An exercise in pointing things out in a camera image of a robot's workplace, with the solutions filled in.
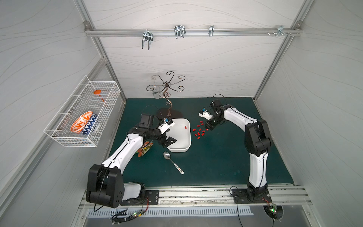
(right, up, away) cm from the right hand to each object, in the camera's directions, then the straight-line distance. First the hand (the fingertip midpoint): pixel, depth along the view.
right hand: (207, 125), depth 98 cm
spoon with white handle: (-27, -19, -10) cm, 34 cm away
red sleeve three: (-5, -4, +3) cm, 7 cm away
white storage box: (-18, -5, +1) cm, 19 cm away
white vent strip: (-26, -42, -28) cm, 57 cm away
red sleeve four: (-15, -2, +4) cm, 16 cm away
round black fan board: (+31, -42, -26) cm, 59 cm away
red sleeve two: (-9, -4, +3) cm, 10 cm away
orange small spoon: (-65, +21, -19) cm, 71 cm away
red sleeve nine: (-6, -1, +5) cm, 8 cm away
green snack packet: (-41, -13, -10) cm, 44 cm away
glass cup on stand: (-36, +23, 0) cm, 43 cm away
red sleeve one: (-3, -7, 0) cm, 7 cm away
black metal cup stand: (-34, +29, -9) cm, 46 cm away
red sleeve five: (-6, -9, -2) cm, 11 cm away
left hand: (-24, -4, -16) cm, 29 cm away
